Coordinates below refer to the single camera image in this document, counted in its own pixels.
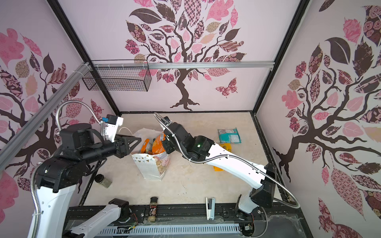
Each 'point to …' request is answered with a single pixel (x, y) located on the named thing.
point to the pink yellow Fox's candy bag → (147, 147)
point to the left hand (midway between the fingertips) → (138, 142)
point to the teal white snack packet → (229, 136)
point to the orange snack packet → (158, 147)
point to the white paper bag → (153, 166)
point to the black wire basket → (118, 75)
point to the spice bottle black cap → (154, 200)
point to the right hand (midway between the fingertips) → (165, 136)
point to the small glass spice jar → (104, 181)
